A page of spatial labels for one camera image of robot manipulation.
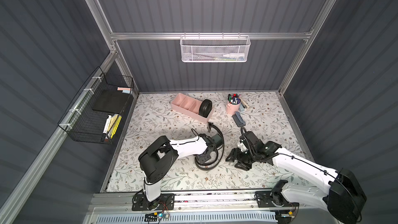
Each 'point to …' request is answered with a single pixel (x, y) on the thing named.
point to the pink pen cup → (233, 103)
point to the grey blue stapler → (238, 120)
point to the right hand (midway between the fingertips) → (230, 162)
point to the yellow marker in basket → (116, 126)
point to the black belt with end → (197, 161)
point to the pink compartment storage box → (189, 106)
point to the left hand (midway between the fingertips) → (199, 156)
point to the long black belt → (205, 107)
